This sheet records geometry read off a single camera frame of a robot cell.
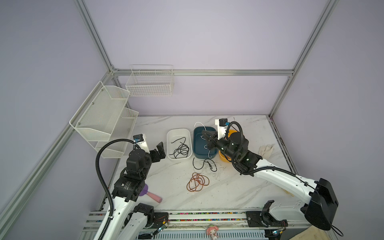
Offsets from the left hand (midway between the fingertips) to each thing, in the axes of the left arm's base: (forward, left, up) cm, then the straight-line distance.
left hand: (153, 146), depth 71 cm
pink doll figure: (-32, -29, -23) cm, 49 cm away
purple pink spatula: (-14, +7, -25) cm, 30 cm away
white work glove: (+13, -68, -24) cm, 73 cm away
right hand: (+4, -23, +6) cm, 25 cm away
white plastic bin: (+18, -9, -24) cm, 31 cm away
